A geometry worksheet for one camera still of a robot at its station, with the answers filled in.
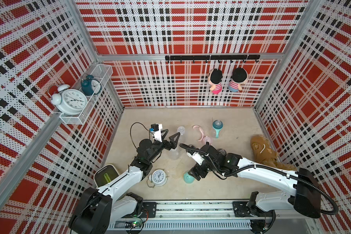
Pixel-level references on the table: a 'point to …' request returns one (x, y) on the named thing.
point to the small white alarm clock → (158, 177)
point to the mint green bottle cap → (187, 178)
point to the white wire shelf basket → (103, 72)
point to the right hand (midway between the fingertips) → (196, 166)
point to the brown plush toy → (263, 153)
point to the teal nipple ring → (217, 124)
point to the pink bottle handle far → (202, 132)
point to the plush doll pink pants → (214, 78)
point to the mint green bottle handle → (217, 133)
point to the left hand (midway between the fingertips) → (176, 131)
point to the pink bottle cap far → (206, 139)
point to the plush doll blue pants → (239, 76)
